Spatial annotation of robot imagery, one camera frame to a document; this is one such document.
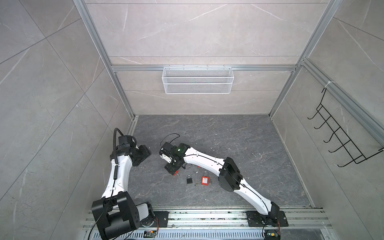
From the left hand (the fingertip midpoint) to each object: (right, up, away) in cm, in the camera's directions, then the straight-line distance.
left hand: (146, 151), depth 84 cm
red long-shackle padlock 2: (+17, -14, +4) cm, 22 cm away
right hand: (+14, -11, +6) cm, 19 cm away
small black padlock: (+25, -17, +2) cm, 31 cm away
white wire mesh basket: (+30, +46, +17) cm, 58 cm away
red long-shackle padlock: (+34, -17, +2) cm, 38 cm away
